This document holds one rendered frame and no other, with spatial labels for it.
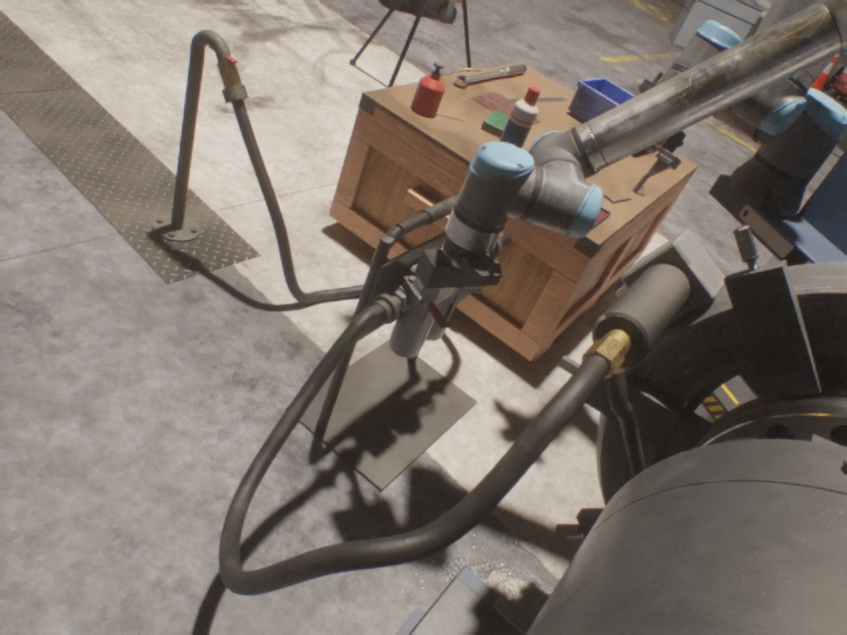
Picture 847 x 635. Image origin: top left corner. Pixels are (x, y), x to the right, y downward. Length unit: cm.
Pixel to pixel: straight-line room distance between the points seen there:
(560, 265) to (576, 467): 53
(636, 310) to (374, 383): 99
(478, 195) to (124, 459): 89
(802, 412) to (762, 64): 54
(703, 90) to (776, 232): 70
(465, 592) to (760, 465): 57
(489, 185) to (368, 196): 110
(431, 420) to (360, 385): 20
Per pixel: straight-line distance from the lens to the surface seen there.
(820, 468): 78
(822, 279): 103
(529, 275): 189
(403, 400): 174
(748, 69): 122
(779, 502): 73
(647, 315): 90
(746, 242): 98
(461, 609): 117
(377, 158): 207
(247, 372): 171
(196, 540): 143
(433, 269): 113
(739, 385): 188
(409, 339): 146
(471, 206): 108
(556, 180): 110
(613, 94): 264
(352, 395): 171
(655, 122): 121
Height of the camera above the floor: 123
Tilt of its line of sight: 37 degrees down
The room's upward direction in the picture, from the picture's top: 24 degrees clockwise
